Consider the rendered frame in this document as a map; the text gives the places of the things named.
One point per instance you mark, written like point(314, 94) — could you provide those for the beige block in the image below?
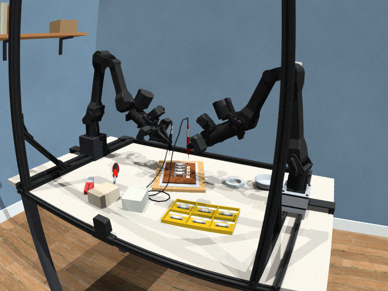
point(103, 195)

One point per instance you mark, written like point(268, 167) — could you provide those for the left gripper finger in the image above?
point(163, 131)
point(157, 136)

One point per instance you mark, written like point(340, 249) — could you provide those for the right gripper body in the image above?
point(200, 142)

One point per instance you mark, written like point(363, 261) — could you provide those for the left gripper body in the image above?
point(145, 126)

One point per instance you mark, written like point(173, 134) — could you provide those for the white rectangular block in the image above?
point(135, 199)

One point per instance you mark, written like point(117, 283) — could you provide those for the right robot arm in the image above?
point(298, 161)

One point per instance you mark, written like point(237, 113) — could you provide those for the yellow tray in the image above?
point(194, 213)

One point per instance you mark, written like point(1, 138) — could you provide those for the red-handled pliers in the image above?
point(89, 185)

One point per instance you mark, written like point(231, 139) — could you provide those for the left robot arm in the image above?
point(124, 101)

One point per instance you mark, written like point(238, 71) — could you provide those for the red and black screwdriver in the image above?
point(115, 170)

